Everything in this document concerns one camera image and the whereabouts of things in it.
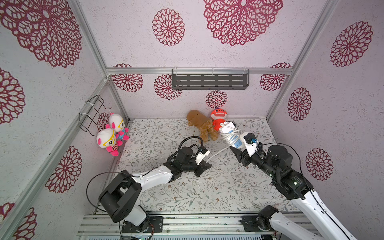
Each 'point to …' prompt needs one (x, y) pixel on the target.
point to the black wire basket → (90, 116)
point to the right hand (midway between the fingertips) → (237, 140)
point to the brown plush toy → (205, 124)
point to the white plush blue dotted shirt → (117, 125)
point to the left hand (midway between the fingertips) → (210, 167)
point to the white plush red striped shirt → (106, 138)
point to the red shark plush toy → (218, 116)
